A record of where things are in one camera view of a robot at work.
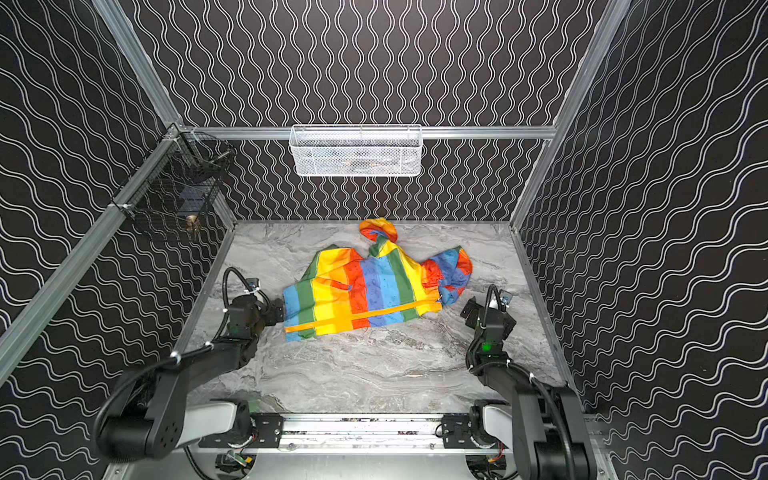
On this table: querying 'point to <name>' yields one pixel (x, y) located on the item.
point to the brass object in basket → (192, 223)
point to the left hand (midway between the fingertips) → (271, 301)
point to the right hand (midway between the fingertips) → (493, 305)
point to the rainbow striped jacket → (341, 290)
